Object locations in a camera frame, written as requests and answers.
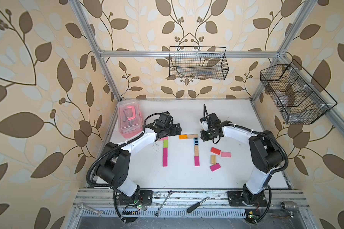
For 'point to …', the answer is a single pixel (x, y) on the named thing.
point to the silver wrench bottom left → (82, 206)
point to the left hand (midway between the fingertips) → (174, 128)
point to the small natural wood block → (213, 159)
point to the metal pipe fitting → (289, 205)
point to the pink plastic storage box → (130, 119)
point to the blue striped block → (196, 141)
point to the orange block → (183, 137)
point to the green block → (166, 143)
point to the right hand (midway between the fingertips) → (202, 137)
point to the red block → (215, 150)
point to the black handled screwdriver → (191, 208)
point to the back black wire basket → (205, 62)
